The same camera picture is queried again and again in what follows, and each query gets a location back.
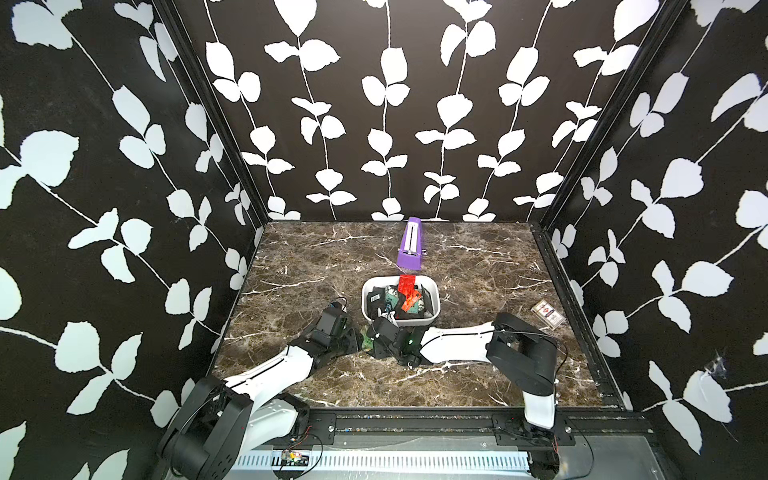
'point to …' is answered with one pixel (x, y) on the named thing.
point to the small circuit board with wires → (294, 458)
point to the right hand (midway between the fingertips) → (374, 339)
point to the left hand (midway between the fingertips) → (361, 335)
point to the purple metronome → (410, 254)
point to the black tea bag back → (375, 300)
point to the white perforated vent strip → (381, 461)
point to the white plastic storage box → (435, 286)
